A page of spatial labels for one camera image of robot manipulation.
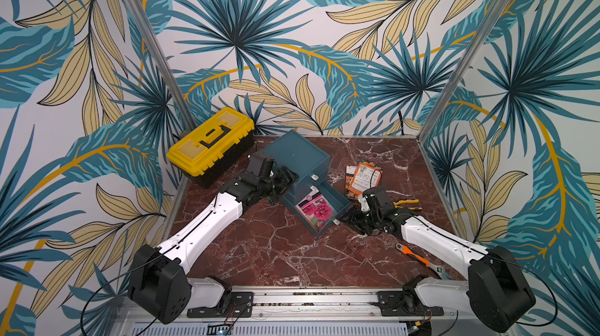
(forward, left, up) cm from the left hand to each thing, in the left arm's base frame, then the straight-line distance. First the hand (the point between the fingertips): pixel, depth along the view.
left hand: (296, 184), depth 78 cm
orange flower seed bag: (+20, -24, -19) cm, 37 cm away
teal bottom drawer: (+4, -17, -20) cm, 27 cm away
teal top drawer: (+5, -7, -1) cm, 9 cm away
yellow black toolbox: (+17, +35, -4) cm, 39 cm away
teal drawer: (-1, +1, -8) cm, 8 cm away
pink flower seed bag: (+1, -8, -18) cm, 20 cm away
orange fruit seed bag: (+17, -31, -19) cm, 40 cm away
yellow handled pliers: (+6, -46, -20) cm, 51 cm away
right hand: (-6, -16, -13) cm, 22 cm away
